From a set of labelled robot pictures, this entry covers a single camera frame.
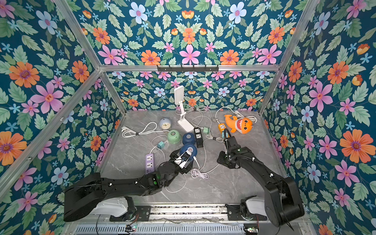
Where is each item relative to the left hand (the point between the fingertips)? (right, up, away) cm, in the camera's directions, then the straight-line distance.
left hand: (188, 153), depth 78 cm
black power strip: (+5, +7, +23) cm, 25 cm away
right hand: (+19, -5, +8) cm, 22 cm away
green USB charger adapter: (+11, +11, +26) cm, 31 cm away
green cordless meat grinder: (-11, +8, +14) cm, 19 cm away
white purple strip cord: (-51, +12, +29) cm, 60 cm away
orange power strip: (+23, +14, +29) cm, 39 cm away
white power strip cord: (+36, +25, +38) cm, 58 cm away
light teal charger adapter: (-20, +2, +18) cm, 27 cm away
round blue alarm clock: (-19, +16, +25) cm, 35 cm away
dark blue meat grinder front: (+2, +4, -7) cm, 8 cm away
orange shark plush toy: (+37, +15, +22) cm, 46 cm away
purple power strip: (-25, -9, +10) cm, 28 cm away
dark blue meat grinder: (-1, +7, +13) cm, 14 cm away
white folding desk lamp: (-7, +32, +14) cm, 35 cm away
